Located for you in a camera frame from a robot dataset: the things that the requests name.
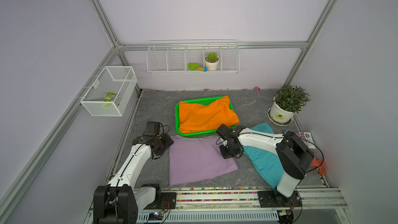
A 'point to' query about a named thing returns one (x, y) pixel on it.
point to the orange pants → (193, 117)
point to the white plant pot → (280, 115)
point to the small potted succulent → (211, 61)
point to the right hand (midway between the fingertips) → (225, 155)
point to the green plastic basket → (206, 100)
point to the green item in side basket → (108, 99)
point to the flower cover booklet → (308, 138)
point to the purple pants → (193, 157)
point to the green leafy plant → (291, 98)
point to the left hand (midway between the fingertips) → (171, 144)
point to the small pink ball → (256, 88)
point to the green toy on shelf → (196, 67)
